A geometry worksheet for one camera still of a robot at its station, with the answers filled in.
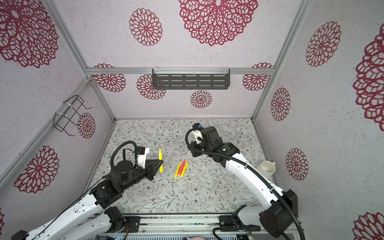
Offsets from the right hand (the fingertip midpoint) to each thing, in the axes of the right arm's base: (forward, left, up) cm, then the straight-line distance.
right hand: (189, 144), depth 75 cm
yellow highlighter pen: (-9, +13, 0) cm, 16 cm away
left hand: (-10, +13, -3) cm, 17 cm away
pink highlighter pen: (+1, +5, -25) cm, 25 cm away
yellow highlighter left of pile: (-2, +8, -24) cm, 25 cm away
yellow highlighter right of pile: (-1, +4, -24) cm, 24 cm away
